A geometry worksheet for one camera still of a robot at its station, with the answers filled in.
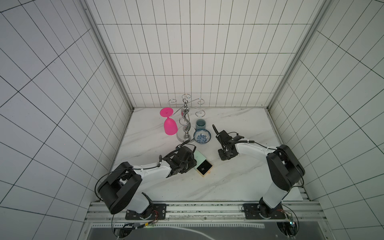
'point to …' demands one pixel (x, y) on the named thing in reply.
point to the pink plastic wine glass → (170, 126)
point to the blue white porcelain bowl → (202, 136)
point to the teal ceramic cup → (200, 124)
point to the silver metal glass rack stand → (186, 133)
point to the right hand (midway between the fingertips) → (225, 152)
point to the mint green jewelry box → (199, 157)
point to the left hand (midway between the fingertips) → (193, 165)
